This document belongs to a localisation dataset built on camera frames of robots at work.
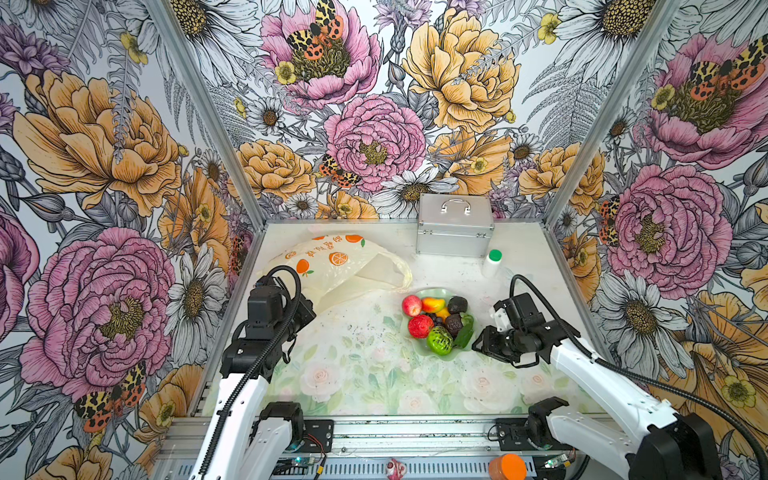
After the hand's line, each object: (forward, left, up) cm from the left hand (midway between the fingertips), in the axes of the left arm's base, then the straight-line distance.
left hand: (314, 312), depth 77 cm
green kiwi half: (-5, -32, -7) cm, 33 cm away
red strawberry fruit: (0, -28, -10) cm, 29 cm away
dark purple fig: (0, -36, -7) cm, 37 cm away
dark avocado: (+6, -39, -8) cm, 40 cm away
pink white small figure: (-32, -20, -13) cm, 40 cm away
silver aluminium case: (+36, -42, -6) cm, 55 cm away
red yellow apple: (+6, -25, -8) cm, 27 cm away
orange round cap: (-32, -43, -7) cm, 54 cm away
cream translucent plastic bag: (+15, -2, -2) cm, 15 cm away
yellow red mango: (+7, -32, -10) cm, 34 cm away
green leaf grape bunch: (-2, -40, -10) cm, 41 cm away
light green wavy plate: (-4, -41, -13) cm, 43 cm away
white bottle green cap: (+22, -53, -10) cm, 58 cm away
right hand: (-8, -43, -10) cm, 45 cm away
